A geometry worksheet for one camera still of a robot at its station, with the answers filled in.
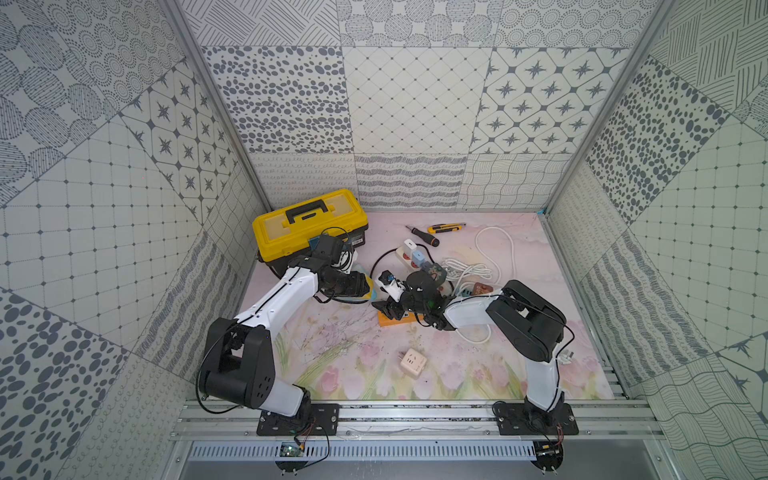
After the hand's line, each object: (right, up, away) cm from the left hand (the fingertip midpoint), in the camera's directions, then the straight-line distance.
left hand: (358, 283), depth 87 cm
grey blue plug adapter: (+18, +7, +12) cm, 23 cm away
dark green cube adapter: (+24, +3, +6) cm, 25 cm away
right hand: (+6, -5, +6) cm, 10 cm away
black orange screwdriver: (+25, +13, +21) cm, 35 cm away
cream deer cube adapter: (+16, -20, -8) cm, 27 cm away
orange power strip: (+15, -11, +2) cm, 18 cm away
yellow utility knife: (+27, +17, +28) cm, 43 cm away
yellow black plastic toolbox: (-23, +15, +4) cm, 28 cm away
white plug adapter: (+17, +11, +14) cm, 24 cm away
